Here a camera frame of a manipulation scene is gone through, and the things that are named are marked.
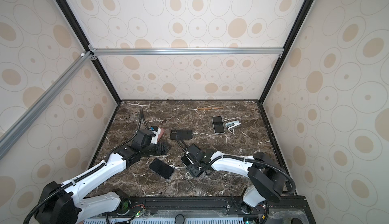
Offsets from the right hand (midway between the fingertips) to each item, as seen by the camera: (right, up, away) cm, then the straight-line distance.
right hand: (195, 166), depth 85 cm
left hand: (-14, +13, -4) cm, 19 cm away
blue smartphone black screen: (+16, +22, +20) cm, 34 cm away
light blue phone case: (+17, +16, +16) cm, 28 cm away
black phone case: (-7, +16, +17) cm, 24 cm away
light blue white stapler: (+24, +22, +18) cm, 37 cm away
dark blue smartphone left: (-20, -2, +1) cm, 20 cm away
